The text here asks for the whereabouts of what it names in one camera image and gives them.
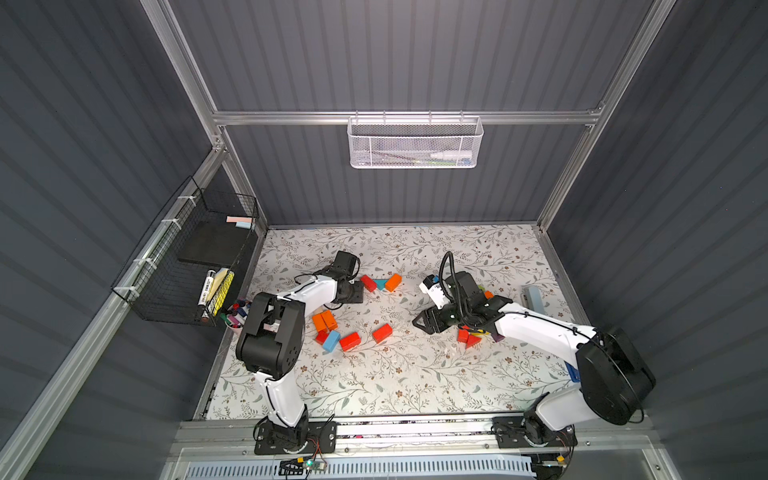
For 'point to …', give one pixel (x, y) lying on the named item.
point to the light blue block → (331, 340)
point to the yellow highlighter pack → (223, 279)
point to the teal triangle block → (380, 283)
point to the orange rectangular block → (393, 282)
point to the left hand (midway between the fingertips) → (353, 293)
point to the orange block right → (488, 294)
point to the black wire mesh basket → (182, 269)
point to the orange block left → (324, 321)
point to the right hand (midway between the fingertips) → (424, 317)
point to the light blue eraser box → (536, 298)
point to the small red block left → (321, 336)
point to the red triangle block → (472, 341)
